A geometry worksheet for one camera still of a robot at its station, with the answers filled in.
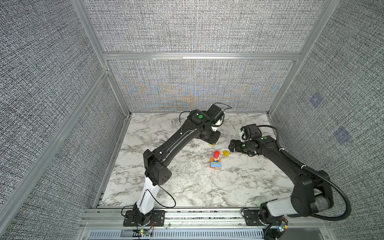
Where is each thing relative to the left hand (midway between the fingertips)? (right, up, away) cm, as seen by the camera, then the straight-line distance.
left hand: (213, 140), depth 78 cm
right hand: (+14, -5, +10) cm, 18 cm away
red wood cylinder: (+3, -8, +6) cm, 11 cm away
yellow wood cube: (-2, -2, -8) cm, 8 cm away
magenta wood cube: (+3, -12, +9) cm, 15 cm away
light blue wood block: (+1, -16, +11) cm, 20 cm away
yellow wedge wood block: (+10, -10, +17) cm, 22 cm away
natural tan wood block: (+4, -18, +12) cm, 22 cm away
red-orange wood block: (+1, -17, +12) cm, 21 cm away
